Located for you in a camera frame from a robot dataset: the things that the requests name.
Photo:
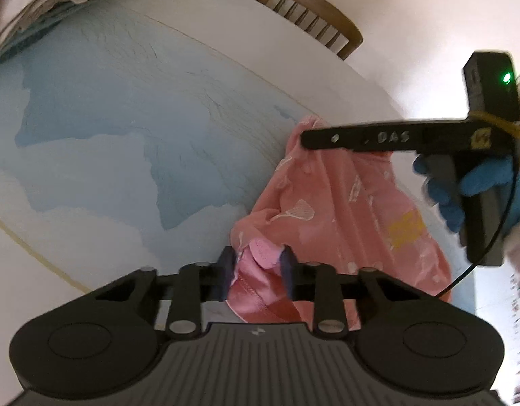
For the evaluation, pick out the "blue gloved right hand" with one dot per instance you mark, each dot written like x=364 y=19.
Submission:
x=493 y=174

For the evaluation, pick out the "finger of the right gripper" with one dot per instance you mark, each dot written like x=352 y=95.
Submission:
x=376 y=137

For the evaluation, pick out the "pink tennis print shirt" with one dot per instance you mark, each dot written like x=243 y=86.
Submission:
x=335 y=207

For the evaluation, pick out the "brown wooden chair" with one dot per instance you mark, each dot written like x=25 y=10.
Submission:
x=322 y=21

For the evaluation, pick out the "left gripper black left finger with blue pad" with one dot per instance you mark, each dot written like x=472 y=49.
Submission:
x=187 y=290

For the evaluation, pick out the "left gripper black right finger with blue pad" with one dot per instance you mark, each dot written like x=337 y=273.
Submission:
x=327 y=289

